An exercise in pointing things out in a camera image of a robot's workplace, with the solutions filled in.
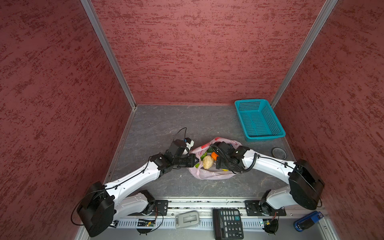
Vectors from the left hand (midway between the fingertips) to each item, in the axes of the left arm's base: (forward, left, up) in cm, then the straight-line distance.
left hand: (198, 163), depth 78 cm
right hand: (0, -15, -8) cm, 17 cm away
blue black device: (-24, -52, -8) cm, 58 cm away
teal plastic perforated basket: (+39, -47, -11) cm, 61 cm away
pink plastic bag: (-4, -8, -5) cm, 9 cm away
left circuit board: (-25, +27, -14) cm, 40 cm away
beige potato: (+4, -6, -6) cm, 9 cm away
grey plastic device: (-24, +5, -9) cm, 26 cm away
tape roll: (+13, -53, -11) cm, 56 cm away
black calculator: (-26, -14, -9) cm, 31 cm away
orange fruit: (+7, -9, -5) cm, 13 cm away
